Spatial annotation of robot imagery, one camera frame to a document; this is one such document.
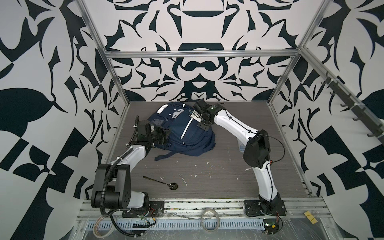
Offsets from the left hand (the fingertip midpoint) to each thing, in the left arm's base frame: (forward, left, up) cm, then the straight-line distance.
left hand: (173, 124), depth 86 cm
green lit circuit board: (-47, -47, -18) cm, 69 cm away
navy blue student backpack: (-6, -7, -5) cm, 11 cm away
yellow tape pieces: (-45, -66, -16) cm, 81 cm away
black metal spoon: (-29, 0, -15) cm, 33 cm away
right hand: (+5, -18, -3) cm, 19 cm away
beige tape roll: (-46, +34, -15) cm, 60 cm away
